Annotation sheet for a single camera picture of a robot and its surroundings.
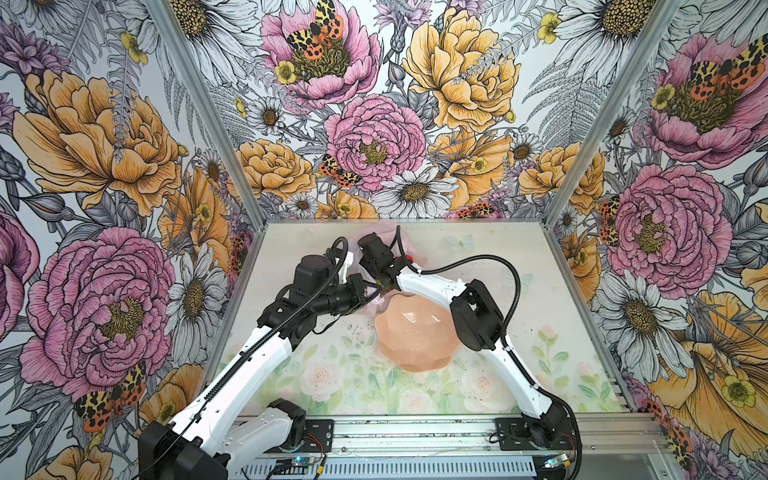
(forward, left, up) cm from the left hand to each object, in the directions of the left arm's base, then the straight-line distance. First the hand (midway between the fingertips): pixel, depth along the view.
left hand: (381, 298), depth 72 cm
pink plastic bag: (+4, +4, +3) cm, 6 cm away
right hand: (+19, +14, -14) cm, 27 cm away
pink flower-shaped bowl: (+2, -10, -24) cm, 26 cm away
